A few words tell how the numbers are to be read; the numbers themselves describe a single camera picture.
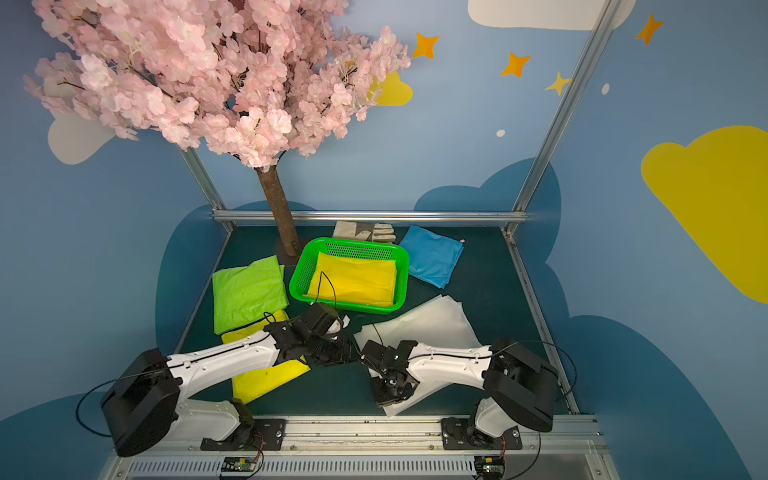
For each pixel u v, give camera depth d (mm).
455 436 744
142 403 414
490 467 728
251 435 680
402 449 744
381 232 1196
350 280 1060
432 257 1116
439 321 910
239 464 717
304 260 1008
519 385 432
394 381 590
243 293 984
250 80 552
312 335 651
